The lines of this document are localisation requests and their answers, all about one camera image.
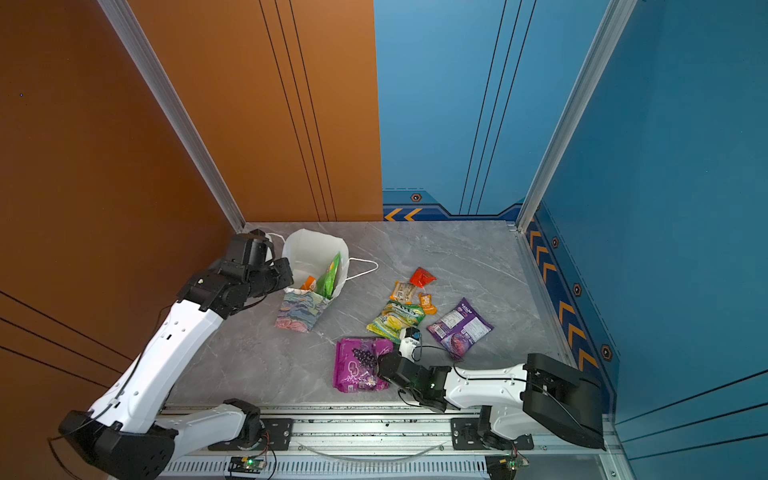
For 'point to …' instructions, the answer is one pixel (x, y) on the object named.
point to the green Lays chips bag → (327, 281)
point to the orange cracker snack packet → (408, 293)
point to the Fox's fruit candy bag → (309, 284)
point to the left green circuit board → (252, 464)
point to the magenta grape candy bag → (355, 364)
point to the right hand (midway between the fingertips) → (372, 365)
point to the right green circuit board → (512, 464)
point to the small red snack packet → (422, 277)
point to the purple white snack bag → (460, 329)
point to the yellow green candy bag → (394, 318)
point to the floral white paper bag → (310, 253)
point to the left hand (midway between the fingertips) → (294, 268)
